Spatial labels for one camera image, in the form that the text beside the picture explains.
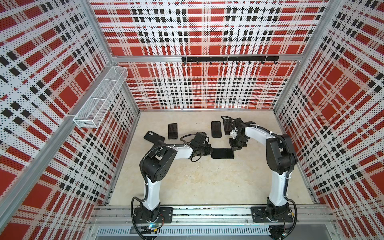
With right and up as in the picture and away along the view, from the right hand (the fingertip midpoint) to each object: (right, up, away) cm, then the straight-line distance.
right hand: (233, 151), depth 96 cm
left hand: (-13, -1, 0) cm, 13 cm away
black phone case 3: (-7, -2, +2) cm, 7 cm away
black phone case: (-56, +8, +11) cm, 58 cm away
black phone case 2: (-10, +14, +12) cm, 21 cm away
